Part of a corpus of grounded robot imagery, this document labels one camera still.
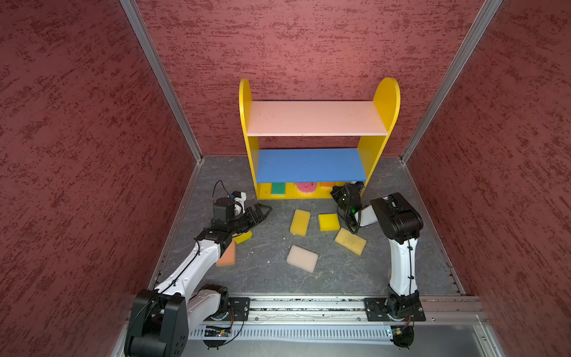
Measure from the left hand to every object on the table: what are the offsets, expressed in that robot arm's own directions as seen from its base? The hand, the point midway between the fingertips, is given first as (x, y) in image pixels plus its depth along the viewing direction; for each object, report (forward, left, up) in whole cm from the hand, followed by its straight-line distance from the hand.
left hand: (266, 217), depth 83 cm
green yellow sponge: (+21, -3, -10) cm, 23 cm away
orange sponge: (+24, -27, -10) cm, 38 cm away
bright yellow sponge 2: (+4, -26, -11) cm, 29 cm away
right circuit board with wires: (-36, -47, -14) cm, 61 cm away
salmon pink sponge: (-12, +14, -10) cm, 21 cm away
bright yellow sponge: (-4, +10, -10) cm, 15 cm away
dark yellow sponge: (+4, -14, -12) cm, 19 cm away
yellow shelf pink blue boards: (+20, -19, +3) cm, 27 cm away
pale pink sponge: (-12, -14, -11) cm, 21 cm away
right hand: (+22, -29, -11) cm, 38 cm away
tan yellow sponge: (-4, -34, -12) cm, 37 cm away
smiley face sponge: (+21, -17, -8) cm, 28 cm away
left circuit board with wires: (-35, +13, -14) cm, 40 cm away
